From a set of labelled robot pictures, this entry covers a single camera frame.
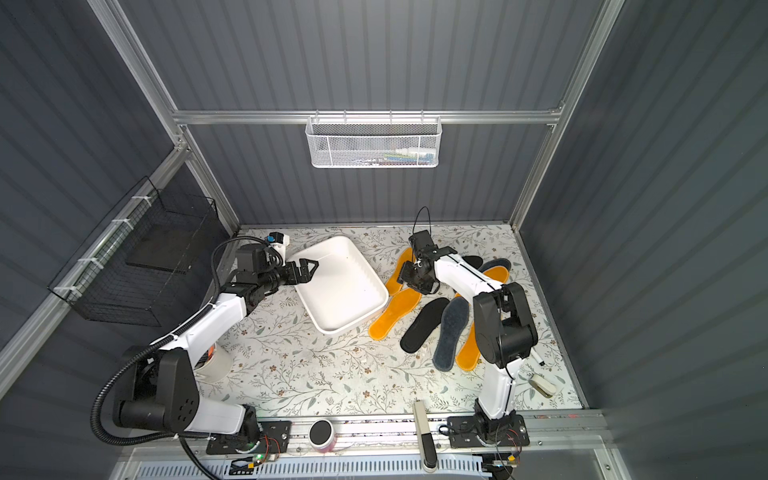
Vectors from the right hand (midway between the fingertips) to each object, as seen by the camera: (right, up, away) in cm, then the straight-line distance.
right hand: (407, 281), depth 94 cm
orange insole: (-2, -7, +3) cm, 8 cm away
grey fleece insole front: (+15, -13, -1) cm, 20 cm away
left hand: (-29, +6, -7) cm, 31 cm away
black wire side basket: (-69, +5, -21) cm, 72 cm away
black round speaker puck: (-22, -34, -24) cm, 47 cm away
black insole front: (+6, -14, -1) cm, 15 cm away
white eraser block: (+35, -26, -15) cm, 46 cm away
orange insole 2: (+18, -21, -7) cm, 28 cm away
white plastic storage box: (-21, -3, +8) cm, 23 cm away
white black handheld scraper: (+3, -35, -25) cm, 43 cm away
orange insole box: (-5, -2, +9) cm, 11 cm away
